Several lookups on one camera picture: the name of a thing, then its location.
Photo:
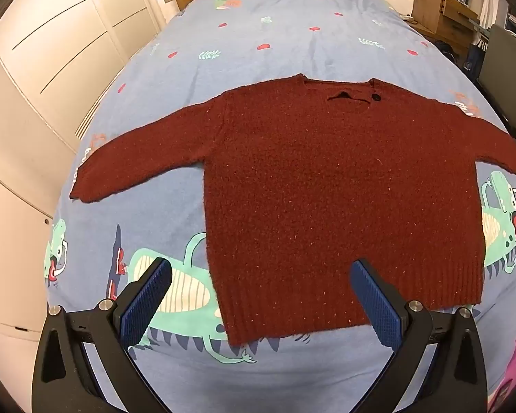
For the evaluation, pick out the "grey chair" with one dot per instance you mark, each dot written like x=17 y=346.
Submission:
x=505 y=69

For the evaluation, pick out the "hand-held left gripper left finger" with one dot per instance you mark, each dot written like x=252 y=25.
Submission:
x=148 y=297

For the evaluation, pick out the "blue printed bedsheet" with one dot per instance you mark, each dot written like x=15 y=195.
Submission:
x=284 y=43

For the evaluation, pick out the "wooden cabinet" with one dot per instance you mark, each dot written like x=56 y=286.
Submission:
x=432 y=8

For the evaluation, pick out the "dark blue bag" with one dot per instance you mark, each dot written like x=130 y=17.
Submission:
x=473 y=60

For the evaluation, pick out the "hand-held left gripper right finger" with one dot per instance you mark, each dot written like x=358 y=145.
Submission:
x=376 y=301

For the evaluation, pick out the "dark red knit sweater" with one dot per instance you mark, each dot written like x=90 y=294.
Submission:
x=327 y=202

